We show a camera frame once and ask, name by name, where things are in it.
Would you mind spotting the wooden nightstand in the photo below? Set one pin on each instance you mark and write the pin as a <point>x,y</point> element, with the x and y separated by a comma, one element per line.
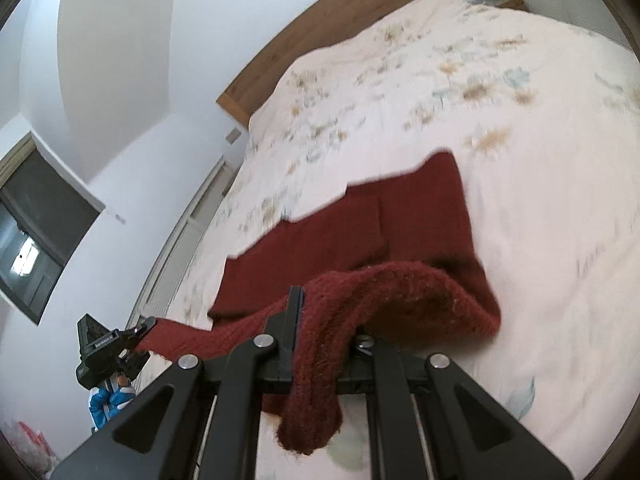
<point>507,3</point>

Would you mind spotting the red and white plastic bag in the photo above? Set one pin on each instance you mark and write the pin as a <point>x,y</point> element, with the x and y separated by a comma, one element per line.
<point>30,447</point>

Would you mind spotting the white louvered wall panel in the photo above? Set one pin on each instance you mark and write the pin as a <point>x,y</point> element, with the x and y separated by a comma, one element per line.
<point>192,230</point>

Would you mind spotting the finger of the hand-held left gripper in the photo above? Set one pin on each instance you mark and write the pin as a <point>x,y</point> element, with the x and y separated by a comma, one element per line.
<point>132,365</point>
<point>137,335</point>

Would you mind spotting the wooden headboard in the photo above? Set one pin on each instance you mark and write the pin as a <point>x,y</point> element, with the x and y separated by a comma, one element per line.
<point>320,35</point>

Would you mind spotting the beige wall switch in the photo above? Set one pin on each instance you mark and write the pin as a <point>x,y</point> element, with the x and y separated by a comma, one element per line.
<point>233,136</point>

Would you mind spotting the floral cream duvet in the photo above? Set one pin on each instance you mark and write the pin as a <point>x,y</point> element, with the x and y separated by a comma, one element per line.
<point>525,185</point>

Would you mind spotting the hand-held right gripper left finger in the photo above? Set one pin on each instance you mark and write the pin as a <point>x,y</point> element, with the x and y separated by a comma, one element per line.
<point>285,330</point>

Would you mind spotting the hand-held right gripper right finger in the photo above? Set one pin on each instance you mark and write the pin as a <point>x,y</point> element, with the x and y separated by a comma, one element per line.
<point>385,367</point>

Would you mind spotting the dark window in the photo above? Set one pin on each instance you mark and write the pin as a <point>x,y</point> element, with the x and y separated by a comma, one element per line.
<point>35,240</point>

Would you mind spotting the person's left hand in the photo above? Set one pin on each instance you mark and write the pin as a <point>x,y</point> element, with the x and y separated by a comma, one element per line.
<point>112,402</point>

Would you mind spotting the dark red knitted sweater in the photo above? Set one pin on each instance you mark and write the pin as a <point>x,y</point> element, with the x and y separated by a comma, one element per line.
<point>425,230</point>

